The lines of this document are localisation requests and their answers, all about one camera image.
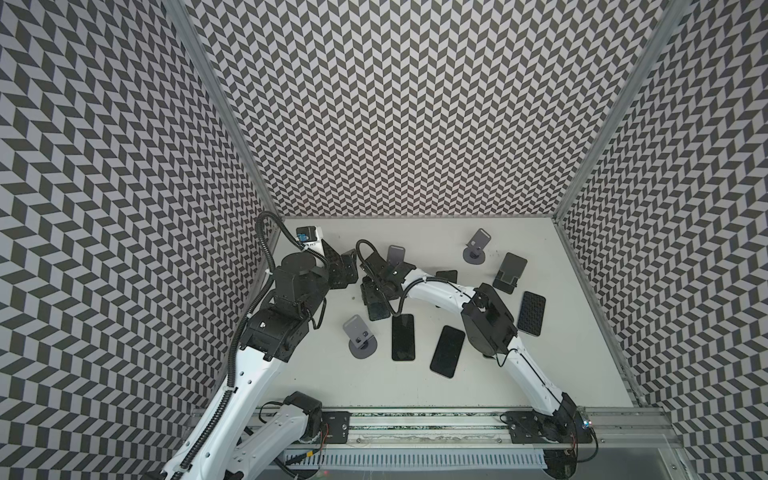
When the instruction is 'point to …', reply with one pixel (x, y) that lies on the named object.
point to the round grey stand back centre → (395, 255)
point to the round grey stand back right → (474, 253)
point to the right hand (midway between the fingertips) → (372, 301)
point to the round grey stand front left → (362, 344)
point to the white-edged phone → (403, 339)
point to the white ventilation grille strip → (529, 459)
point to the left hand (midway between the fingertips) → (339, 255)
